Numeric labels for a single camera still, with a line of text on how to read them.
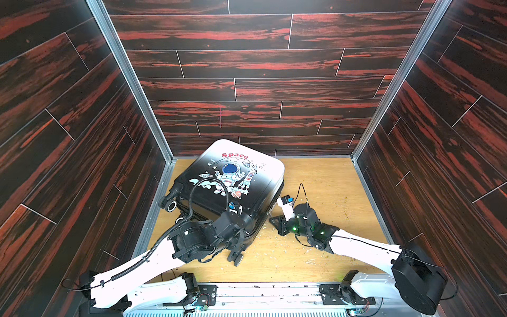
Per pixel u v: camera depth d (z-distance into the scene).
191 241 0.43
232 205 0.59
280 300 0.74
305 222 0.63
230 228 0.48
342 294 0.65
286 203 0.73
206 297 0.72
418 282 0.41
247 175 0.80
